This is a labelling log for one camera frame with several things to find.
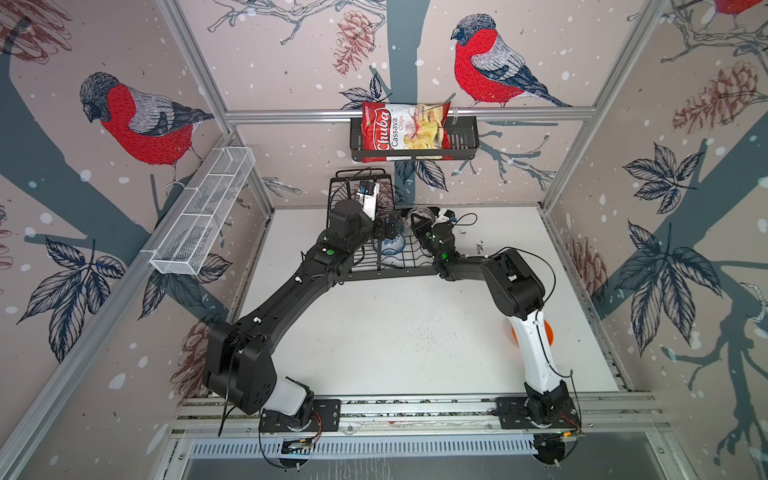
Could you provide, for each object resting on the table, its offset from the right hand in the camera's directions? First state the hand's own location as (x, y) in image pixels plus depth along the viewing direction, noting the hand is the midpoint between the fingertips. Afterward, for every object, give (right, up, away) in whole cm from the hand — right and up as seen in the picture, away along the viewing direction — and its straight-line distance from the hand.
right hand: (405, 219), depth 100 cm
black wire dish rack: (-5, -2, -29) cm, 29 cm away
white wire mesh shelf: (-55, -2, -24) cm, 60 cm away
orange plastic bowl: (+41, -33, -16) cm, 55 cm away
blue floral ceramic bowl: (-5, -10, +7) cm, 13 cm away
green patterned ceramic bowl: (+7, +3, +11) cm, 13 cm away
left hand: (-6, +2, -23) cm, 24 cm away
